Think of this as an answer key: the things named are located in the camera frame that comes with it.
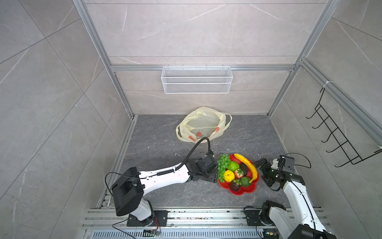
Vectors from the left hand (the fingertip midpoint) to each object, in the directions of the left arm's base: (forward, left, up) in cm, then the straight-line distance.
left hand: (213, 172), depth 79 cm
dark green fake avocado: (-4, -17, -5) cm, 18 cm away
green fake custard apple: (+5, -13, -4) cm, 14 cm away
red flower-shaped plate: (+1, -22, -8) cm, 24 cm away
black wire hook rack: (-6, -53, +24) cm, 59 cm away
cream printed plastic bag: (+45, +3, -9) cm, 46 cm away
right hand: (+4, -26, -3) cm, 26 cm away
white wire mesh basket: (+58, +7, +19) cm, 62 cm away
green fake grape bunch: (+5, -6, -1) cm, 8 cm away
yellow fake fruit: (-1, -9, -4) cm, 10 cm away
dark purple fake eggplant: (+4, -19, -5) cm, 20 cm away
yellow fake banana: (0, -24, -3) cm, 24 cm away
